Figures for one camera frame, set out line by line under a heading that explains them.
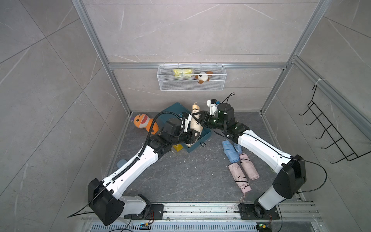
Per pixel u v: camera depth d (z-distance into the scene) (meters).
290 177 0.43
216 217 0.73
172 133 0.55
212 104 0.70
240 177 0.82
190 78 0.88
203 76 0.85
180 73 0.83
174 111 0.91
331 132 0.67
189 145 0.78
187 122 0.65
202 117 0.67
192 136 0.63
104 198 0.38
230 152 0.93
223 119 0.60
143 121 1.04
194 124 0.71
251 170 0.85
